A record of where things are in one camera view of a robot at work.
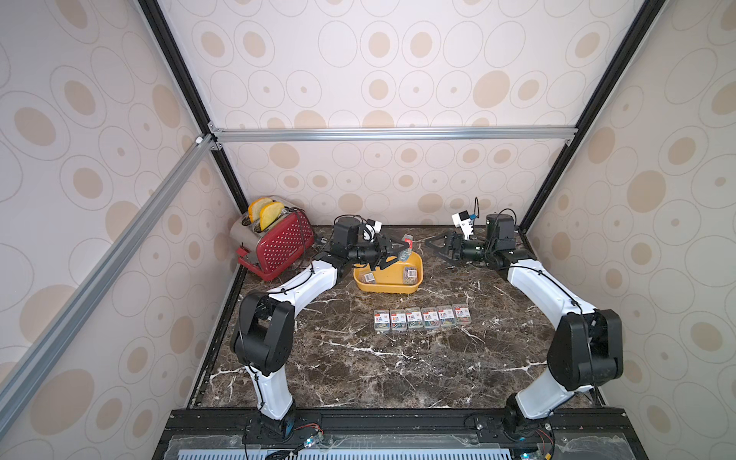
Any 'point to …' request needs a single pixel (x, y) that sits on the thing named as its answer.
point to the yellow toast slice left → (255, 208)
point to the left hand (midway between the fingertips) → (412, 250)
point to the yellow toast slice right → (269, 214)
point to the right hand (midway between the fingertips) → (426, 252)
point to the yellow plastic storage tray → (402, 277)
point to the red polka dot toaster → (266, 252)
